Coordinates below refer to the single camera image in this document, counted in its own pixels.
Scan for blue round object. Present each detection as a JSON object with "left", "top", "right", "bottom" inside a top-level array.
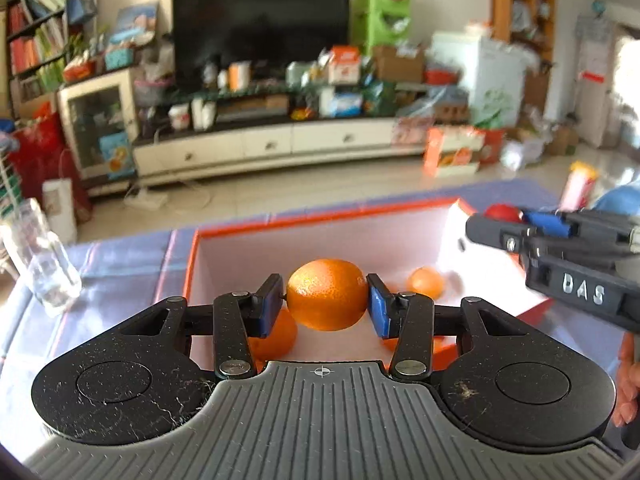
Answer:
[{"left": 592, "top": 185, "right": 640, "bottom": 217}]

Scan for orange and white canister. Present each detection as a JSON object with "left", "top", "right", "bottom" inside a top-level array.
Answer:
[{"left": 227, "top": 61, "right": 252, "bottom": 92}]

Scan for person's right hand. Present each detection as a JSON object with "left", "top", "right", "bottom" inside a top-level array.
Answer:
[{"left": 615, "top": 332, "right": 640, "bottom": 428}]

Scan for printed brown cardboard box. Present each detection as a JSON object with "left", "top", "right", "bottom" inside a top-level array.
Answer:
[{"left": 432, "top": 102, "right": 471, "bottom": 123}]

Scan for small red gift bag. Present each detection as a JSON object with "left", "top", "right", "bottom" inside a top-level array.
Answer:
[{"left": 480, "top": 127, "right": 507, "bottom": 165}]

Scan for green snack bag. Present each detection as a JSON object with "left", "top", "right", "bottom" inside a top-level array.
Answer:
[{"left": 362, "top": 82, "right": 398, "bottom": 113}]

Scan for white container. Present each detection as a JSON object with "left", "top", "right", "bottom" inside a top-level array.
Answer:
[{"left": 191, "top": 99, "right": 217, "bottom": 128}]

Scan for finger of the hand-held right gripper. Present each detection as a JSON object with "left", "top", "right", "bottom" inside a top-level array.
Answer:
[
  {"left": 525, "top": 209, "right": 640, "bottom": 256},
  {"left": 465, "top": 212, "right": 541, "bottom": 256}
]

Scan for red basin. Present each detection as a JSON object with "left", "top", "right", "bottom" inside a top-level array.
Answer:
[{"left": 425, "top": 67, "right": 461, "bottom": 86}]

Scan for white jar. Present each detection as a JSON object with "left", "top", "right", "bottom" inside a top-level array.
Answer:
[{"left": 167, "top": 104, "right": 192, "bottom": 130}]

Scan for small orange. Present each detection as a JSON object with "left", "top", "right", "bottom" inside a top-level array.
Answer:
[{"left": 406, "top": 266, "right": 445, "bottom": 300}]

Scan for blue gift bag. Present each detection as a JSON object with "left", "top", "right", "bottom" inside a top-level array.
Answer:
[{"left": 66, "top": 0, "right": 98, "bottom": 25}]

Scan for white and orange box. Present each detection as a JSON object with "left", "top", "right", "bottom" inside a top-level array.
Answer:
[{"left": 327, "top": 46, "right": 362, "bottom": 85}]

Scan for blue and white box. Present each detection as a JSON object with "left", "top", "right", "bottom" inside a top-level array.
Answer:
[{"left": 320, "top": 87, "right": 363, "bottom": 117}]

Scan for red can with yellow lid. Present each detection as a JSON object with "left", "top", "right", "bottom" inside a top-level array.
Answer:
[{"left": 560, "top": 160, "right": 599, "bottom": 211}]

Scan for black television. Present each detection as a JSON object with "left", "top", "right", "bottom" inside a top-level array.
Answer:
[{"left": 171, "top": 0, "right": 351, "bottom": 93}]

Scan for pink plastic basket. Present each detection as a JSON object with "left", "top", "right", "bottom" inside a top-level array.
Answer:
[{"left": 134, "top": 79, "right": 168, "bottom": 107}]

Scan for light wooden shelf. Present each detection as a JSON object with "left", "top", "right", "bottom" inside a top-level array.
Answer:
[{"left": 492, "top": 0, "right": 558, "bottom": 61}]

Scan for tray of pink papers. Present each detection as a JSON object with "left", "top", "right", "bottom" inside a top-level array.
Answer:
[{"left": 392, "top": 115, "right": 433, "bottom": 146}]

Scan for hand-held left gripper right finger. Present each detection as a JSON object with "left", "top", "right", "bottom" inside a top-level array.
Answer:
[{"left": 366, "top": 273, "right": 533, "bottom": 382}]

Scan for clear glass bottle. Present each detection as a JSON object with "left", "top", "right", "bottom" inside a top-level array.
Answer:
[{"left": 0, "top": 197, "right": 83, "bottom": 317}]

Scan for dark wooden bookshelf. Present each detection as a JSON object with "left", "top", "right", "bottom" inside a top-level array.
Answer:
[{"left": 0, "top": 0, "right": 71, "bottom": 121}]

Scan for blue plaid tablecloth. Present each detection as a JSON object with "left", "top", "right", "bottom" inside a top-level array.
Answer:
[{"left": 0, "top": 178, "right": 640, "bottom": 441}]

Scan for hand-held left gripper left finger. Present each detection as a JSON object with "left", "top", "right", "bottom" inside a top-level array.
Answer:
[{"left": 117, "top": 273, "right": 285, "bottom": 381}]

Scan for glass door side cabinet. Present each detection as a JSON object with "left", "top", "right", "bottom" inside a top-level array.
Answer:
[{"left": 56, "top": 67, "right": 138, "bottom": 187}]

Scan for red apple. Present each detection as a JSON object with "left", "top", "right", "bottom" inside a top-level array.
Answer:
[{"left": 486, "top": 203, "right": 525, "bottom": 225}]

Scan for large red bag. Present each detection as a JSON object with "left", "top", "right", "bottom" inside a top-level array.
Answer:
[{"left": 10, "top": 110, "right": 93, "bottom": 221}]

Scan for orange cardboard box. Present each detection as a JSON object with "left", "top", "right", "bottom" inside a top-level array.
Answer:
[{"left": 182, "top": 196, "right": 551, "bottom": 376}]

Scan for white TV cabinet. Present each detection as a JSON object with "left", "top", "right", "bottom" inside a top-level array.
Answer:
[{"left": 131, "top": 80, "right": 431, "bottom": 182}]

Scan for blue printed box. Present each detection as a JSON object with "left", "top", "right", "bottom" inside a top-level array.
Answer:
[{"left": 117, "top": 2, "right": 161, "bottom": 36}]

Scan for white paper bag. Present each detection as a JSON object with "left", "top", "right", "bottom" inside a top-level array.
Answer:
[{"left": 41, "top": 150, "right": 80, "bottom": 243}]

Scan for green plastic shelf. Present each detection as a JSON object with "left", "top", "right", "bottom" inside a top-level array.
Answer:
[{"left": 352, "top": 0, "right": 415, "bottom": 56}]

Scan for teal plastic basket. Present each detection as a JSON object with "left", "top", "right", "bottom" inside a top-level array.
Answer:
[{"left": 102, "top": 42, "right": 136, "bottom": 71}]

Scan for large orange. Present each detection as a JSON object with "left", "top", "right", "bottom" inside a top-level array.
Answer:
[{"left": 286, "top": 258, "right": 368, "bottom": 332}]

